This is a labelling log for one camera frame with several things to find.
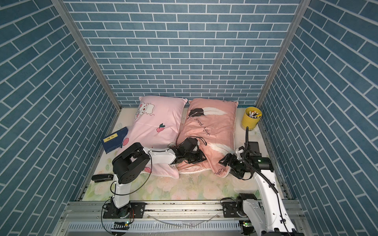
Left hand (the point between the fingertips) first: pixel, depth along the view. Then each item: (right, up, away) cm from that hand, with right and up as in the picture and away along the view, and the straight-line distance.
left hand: (209, 160), depth 88 cm
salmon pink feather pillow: (+3, +24, +16) cm, 29 cm away
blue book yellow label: (-64, +11, +11) cm, 66 cm away
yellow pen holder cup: (+29, +27, +10) cm, 41 cm away
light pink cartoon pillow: (-35, +21, +8) cm, 42 cm away
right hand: (+7, +1, -12) cm, 14 cm away
